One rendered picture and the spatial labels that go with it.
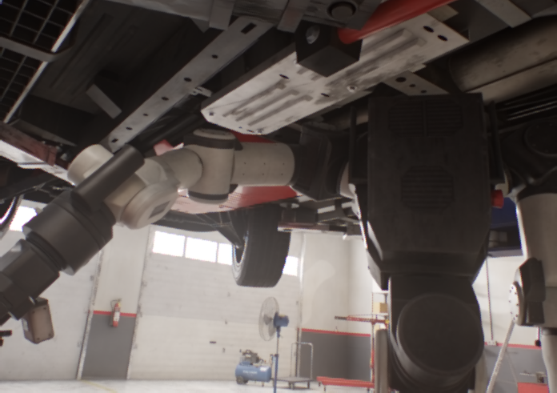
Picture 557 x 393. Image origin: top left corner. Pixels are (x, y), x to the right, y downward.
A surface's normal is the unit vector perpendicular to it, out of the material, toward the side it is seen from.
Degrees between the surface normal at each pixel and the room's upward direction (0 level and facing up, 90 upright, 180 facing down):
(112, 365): 90
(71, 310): 90
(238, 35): 180
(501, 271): 90
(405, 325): 79
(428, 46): 180
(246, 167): 116
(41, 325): 96
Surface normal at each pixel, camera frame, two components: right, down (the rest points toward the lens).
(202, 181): -0.28, 0.15
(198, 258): 0.60, -0.21
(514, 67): -0.38, 0.78
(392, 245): -0.23, -0.25
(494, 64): -0.53, 0.63
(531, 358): -0.80, -0.24
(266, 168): 0.54, 0.24
